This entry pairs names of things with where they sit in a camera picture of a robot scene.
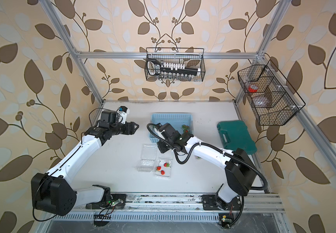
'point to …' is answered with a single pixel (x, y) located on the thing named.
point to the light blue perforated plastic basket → (183, 123)
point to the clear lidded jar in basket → (261, 101)
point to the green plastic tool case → (235, 135)
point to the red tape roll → (253, 88)
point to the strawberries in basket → (185, 128)
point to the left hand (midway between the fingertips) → (131, 123)
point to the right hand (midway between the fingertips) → (160, 143)
